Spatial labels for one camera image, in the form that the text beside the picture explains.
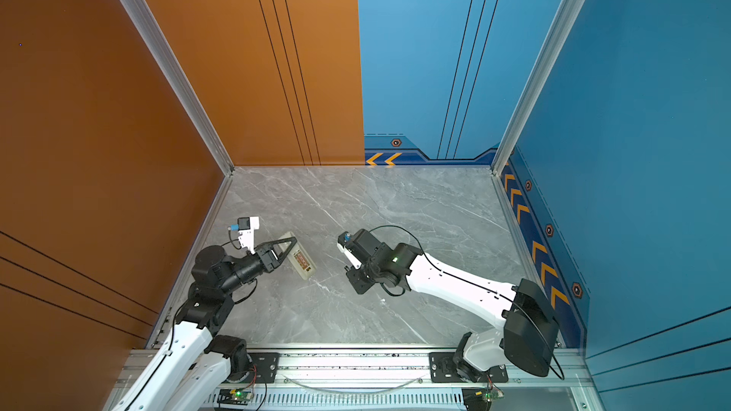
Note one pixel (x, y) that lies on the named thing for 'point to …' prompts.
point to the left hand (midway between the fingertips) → (295, 241)
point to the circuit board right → (492, 394)
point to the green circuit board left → (237, 394)
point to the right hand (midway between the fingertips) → (351, 276)
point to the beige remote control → (299, 257)
